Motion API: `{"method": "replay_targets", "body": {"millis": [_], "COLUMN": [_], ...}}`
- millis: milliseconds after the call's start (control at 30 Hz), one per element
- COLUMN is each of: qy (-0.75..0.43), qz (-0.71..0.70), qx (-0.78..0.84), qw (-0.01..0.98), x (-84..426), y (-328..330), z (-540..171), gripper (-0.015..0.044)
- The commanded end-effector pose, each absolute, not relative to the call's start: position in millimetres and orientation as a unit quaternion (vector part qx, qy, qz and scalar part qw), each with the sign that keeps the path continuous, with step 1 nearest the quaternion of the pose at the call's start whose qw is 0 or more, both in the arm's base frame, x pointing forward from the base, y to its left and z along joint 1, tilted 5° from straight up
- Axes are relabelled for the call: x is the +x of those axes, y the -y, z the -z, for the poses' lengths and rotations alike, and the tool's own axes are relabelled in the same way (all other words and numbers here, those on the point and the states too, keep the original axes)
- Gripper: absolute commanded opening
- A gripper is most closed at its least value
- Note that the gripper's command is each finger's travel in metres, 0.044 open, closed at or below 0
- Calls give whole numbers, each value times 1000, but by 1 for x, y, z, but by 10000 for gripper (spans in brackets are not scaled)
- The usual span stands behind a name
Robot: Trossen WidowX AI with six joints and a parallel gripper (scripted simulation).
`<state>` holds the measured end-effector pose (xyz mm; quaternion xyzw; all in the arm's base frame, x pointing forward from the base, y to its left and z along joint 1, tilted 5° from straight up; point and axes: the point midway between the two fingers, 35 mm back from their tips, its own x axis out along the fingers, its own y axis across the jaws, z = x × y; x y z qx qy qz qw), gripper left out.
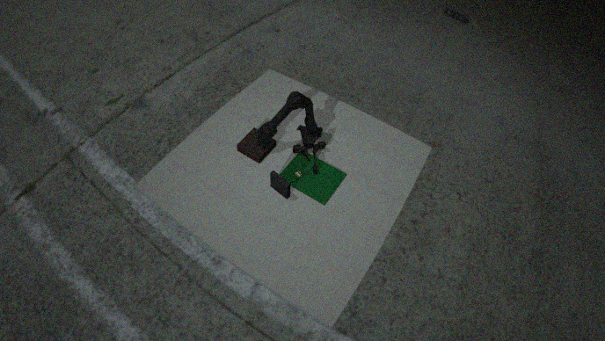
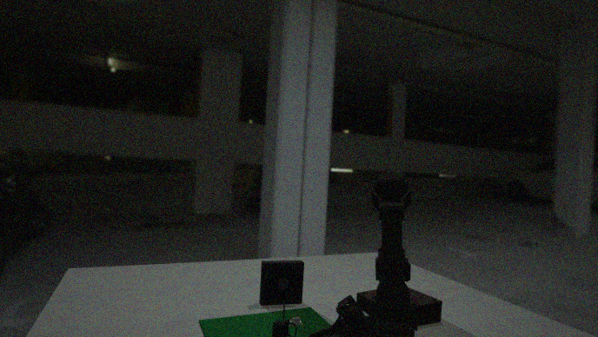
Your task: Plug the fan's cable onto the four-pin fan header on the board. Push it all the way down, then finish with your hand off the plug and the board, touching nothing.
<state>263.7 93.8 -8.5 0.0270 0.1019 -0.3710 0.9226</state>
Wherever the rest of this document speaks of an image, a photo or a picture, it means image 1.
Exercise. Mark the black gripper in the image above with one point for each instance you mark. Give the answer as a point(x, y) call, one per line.
point(311, 145)

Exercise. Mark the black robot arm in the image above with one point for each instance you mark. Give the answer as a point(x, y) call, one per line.
point(294, 101)

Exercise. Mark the green circuit board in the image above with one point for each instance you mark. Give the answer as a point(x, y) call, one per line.
point(320, 186)

